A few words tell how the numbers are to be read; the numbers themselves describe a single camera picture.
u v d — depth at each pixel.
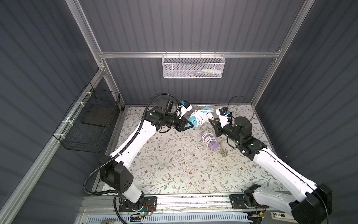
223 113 0.61
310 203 0.38
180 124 0.65
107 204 0.76
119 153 0.43
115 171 0.41
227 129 0.65
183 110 0.66
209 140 0.91
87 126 0.73
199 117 0.71
